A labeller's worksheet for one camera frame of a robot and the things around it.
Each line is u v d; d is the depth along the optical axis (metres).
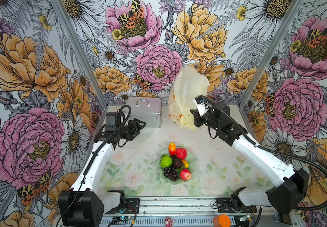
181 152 0.84
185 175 0.76
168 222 0.66
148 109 0.99
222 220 0.64
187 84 0.73
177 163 0.80
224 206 0.73
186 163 0.84
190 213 0.73
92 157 0.47
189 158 0.87
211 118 0.62
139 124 0.71
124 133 0.65
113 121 0.60
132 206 0.74
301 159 0.41
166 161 0.80
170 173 0.78
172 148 0.86
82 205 0.38
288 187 0.38
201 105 0.62
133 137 0.72
